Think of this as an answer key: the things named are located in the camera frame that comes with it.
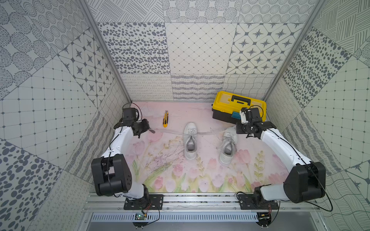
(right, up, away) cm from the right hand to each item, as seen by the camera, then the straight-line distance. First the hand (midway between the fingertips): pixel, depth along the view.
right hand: (239, 128), depth 86 cm
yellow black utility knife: (-49, +4, +21) cm, 53 cm away
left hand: (-57, +2, +2) cm, 58 cm away
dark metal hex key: (-57, -4, +15) cm, 59 cm away
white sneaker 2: (-30, -4, +6) cm, 31 cm away
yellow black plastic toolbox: (-5, +13, +11) cm, 18 cm away
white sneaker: (-6, -12, 0) cm, 14 cm away
